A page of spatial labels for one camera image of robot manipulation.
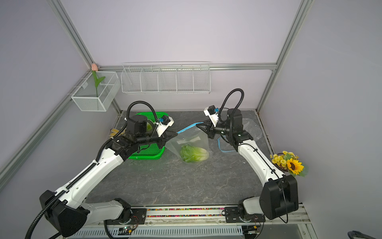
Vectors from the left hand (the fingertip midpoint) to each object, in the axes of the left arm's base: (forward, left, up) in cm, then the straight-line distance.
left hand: (175, 133), depth 70 cm
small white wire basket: (+28, +52, +2) cm, 59 cm away
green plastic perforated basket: (+2, +15, -20) cm, 25 cm away
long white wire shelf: (+47, +7, 0) cm, 47 cm away
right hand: (+5, -11, 0) cm, 12 cm away
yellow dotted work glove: (+28, +50, -32) cm, 66 cm away
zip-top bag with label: (+4, -8, -19) cm, 21 cm away
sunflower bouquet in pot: (-16, -50, -4) cm, 53 cm away
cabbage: (-2, -7, -18) cm, 19 cm away
